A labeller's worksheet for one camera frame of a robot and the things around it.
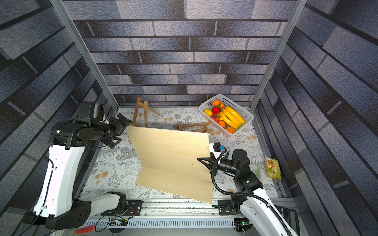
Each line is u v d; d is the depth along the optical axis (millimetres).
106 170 875
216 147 583
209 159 628
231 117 1021
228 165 601
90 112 437
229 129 986
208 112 1071
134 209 736
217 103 1131
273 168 832
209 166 632
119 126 547
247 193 511
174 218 740
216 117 1060
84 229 685
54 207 355
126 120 581
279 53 863
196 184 816
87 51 872
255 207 496
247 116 1036
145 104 910
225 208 727
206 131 1032
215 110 1065
